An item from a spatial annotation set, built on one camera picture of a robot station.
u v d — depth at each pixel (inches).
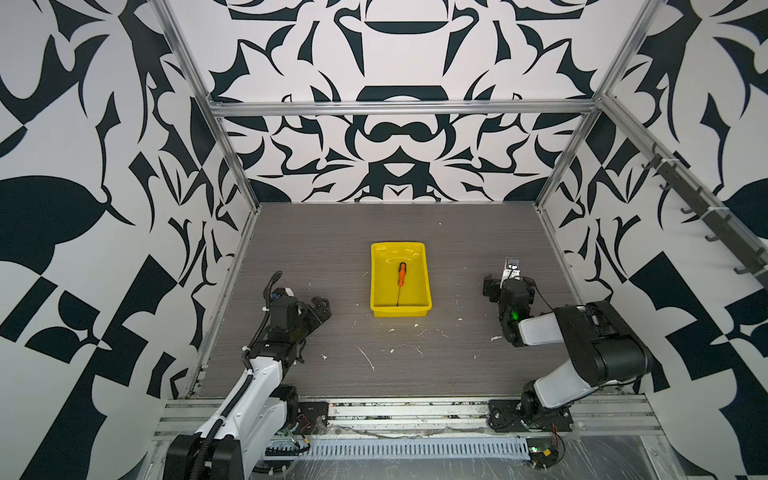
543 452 28.0
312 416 29.4
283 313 25.9
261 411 20.7
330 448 28.1
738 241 21.4
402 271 39.0
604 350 18.1
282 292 31.7
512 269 31.8
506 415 29.3
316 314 30.6
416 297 37.8
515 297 28.2
